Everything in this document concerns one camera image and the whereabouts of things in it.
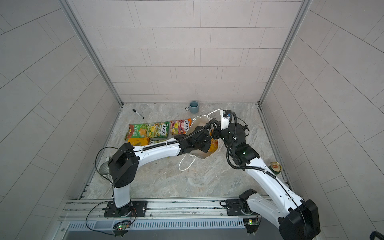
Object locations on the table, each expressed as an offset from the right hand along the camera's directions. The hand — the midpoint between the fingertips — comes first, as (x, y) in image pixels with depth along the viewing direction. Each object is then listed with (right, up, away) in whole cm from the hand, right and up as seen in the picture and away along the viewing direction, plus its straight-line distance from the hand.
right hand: (211, 121), depth 74 cm
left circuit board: (-40, -45, -9) cm, 61 cm away
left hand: (+2, -12, +10) cm, 16 cm away
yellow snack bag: (-43, -13, +18) cm, 49 cm away
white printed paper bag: (-8, -3, +37) cm, 37 cm away
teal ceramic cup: (-10, +9, +34) cm, 36 cm away
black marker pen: (-56, +7, +37) cm, 67 cm away
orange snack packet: (+2, -13, +6) cm, 15 cm away
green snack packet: (-33, -7, +24) cm, 42 cm away
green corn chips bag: (-47, -7, +23) cm, 53 cm away
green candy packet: (-35, -13, +18) cm, 42 cm away
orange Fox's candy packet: (-19, -5, +25) cm, 32 cm away
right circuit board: (+19, -48, -5) cm, 52 cm away
